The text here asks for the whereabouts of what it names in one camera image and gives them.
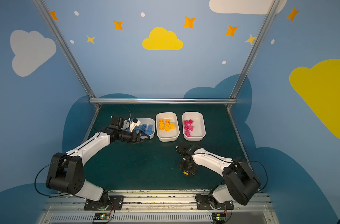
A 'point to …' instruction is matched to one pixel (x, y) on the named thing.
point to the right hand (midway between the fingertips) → (184, 168)
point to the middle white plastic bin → (172, 136)
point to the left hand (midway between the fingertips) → (145, 138)
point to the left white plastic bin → (147, 125)
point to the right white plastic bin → (199, 132)
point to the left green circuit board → (101, 217)
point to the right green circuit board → (218, 218)
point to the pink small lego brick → (186, 122)
